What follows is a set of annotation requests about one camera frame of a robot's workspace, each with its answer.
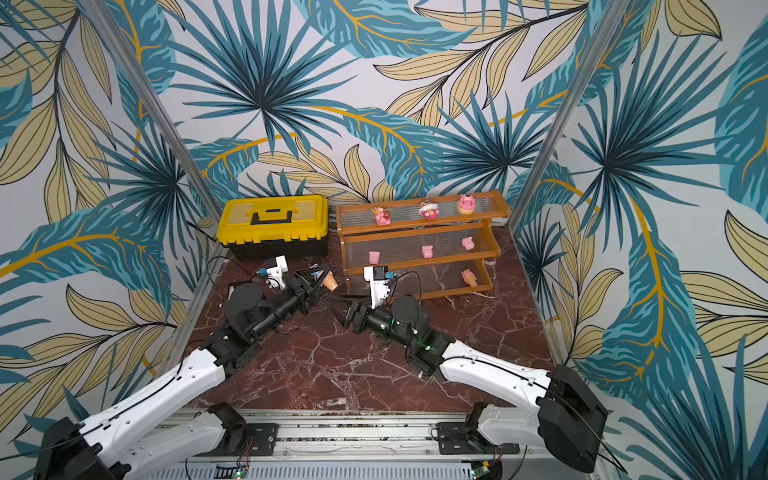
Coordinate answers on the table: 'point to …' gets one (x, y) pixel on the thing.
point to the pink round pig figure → (466, 204)
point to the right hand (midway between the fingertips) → (332, 300)
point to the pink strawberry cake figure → (429, 210)
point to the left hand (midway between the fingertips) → (331, 276)
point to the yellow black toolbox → (287, 227)
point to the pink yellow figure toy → (382, 216)
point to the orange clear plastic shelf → (433, 246)
